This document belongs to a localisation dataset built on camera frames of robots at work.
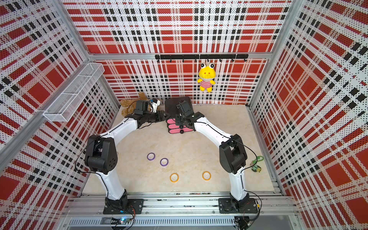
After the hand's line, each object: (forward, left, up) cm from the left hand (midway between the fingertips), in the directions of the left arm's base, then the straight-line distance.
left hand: (170, 115), depth 92 cm
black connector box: (-55, -40, -16) cm, 70 cm away
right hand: (-3, -7, 0) cm, 8 cm away
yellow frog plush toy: (+21, -24, +18) cm, 36 cm away
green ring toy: (-22, -58, -17) cm, 64 cm away
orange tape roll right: (-33, -23, -17) cm, 44 cm away
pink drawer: (-4, -2, -6) cm, 8 cm away
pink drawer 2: (-3, -6, -13) cm, 15 cm away
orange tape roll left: (-34, -4, -17) cm, 38 cm away
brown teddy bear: (+19, +35, -9) cm, 40 cm away
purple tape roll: (-23, +12, -17) cm, 30 cm away
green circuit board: (-55, +20, -15) cm, 61 cm away
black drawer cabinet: (+28, +4, -17) cm, 33 cm away
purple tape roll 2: (-25, +3, -17) cm, 30 cm away
